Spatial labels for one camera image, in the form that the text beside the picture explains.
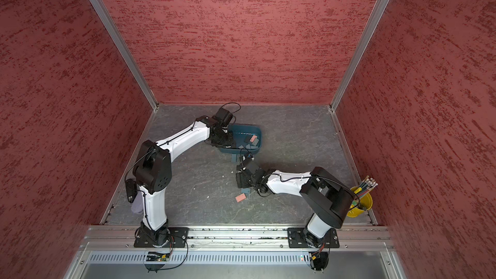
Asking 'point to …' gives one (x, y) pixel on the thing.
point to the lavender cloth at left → (137, 205)
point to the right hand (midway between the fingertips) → (244, 180)
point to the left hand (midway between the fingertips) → (229, 146)
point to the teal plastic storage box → (247, 139)
